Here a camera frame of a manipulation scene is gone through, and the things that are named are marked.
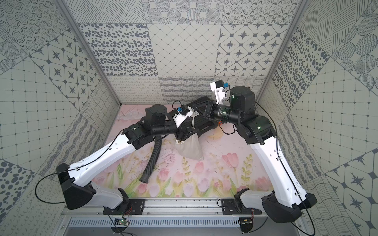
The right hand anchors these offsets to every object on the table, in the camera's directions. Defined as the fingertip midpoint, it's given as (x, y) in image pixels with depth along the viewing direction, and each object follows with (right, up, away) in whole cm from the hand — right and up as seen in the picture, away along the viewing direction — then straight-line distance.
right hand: (193, 109), depth 56 cm
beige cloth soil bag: (-1, -20, +21) cm, 30 cm away
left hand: (0, -4, +9) cm, 10 cm away
